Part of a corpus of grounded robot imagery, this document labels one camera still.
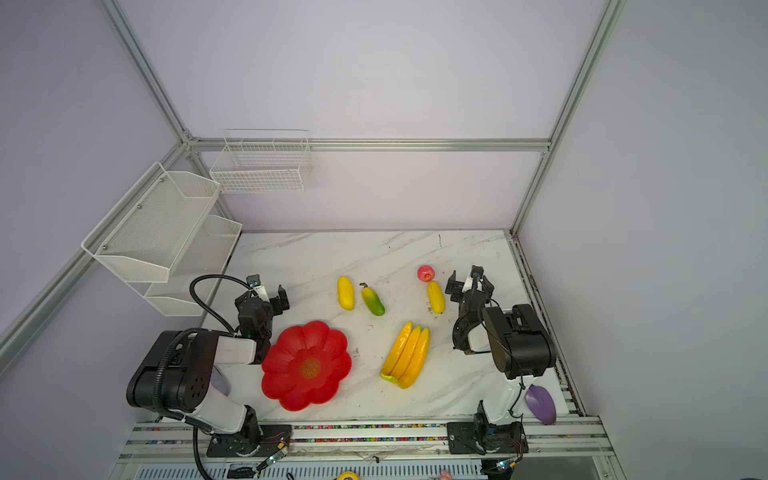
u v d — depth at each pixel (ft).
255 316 2.34
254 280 2.61
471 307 2.62
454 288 2.84
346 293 3.21
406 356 2.78
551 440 2.47
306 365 2.83
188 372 1.50
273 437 2.44
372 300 3.14
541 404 2.55
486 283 2.89
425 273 3.34
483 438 2.20
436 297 3.20
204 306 2.22
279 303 2.82
